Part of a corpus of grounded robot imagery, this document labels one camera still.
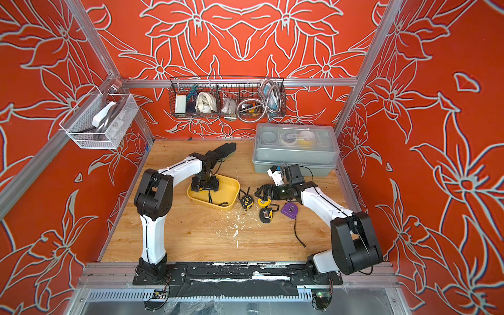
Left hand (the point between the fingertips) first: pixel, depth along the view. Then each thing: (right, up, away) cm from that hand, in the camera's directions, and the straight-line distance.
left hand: (209, 188), depth 98 cm
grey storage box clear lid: (+51, +20, -8) cm, 56 cm away
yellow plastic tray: (+8, -5, -1) cm, 9 cm away
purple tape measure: (+39, -8, -10) cm, 42 cm away
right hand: (+26, 0, -13) cm, 29 cm away
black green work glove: (+4, +20, +16) cm, 26 cm away
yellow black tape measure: (+19, -5, -8) cm, 22 cm away
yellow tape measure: (+27, -6, -8) cm, 29 cm away
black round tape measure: (+28, -10, -12) cm, 32 cm away
